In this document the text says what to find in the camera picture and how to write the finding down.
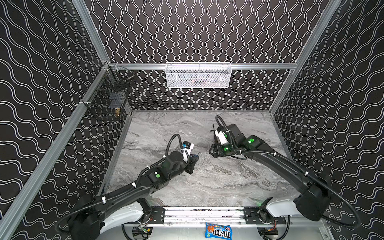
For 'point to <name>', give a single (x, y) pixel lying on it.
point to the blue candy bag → (217, 231)
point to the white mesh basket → (198, 75)
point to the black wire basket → (107, 99)
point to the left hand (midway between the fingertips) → (201, 158)
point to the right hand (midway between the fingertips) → (214, 151)
